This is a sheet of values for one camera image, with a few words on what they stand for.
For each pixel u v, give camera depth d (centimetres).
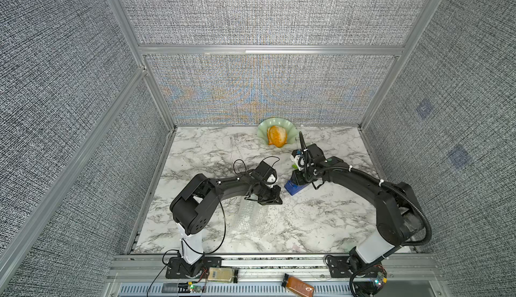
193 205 49
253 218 82
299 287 66
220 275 68
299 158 81
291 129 113
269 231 82
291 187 88
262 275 73
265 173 75
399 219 46
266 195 78
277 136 103
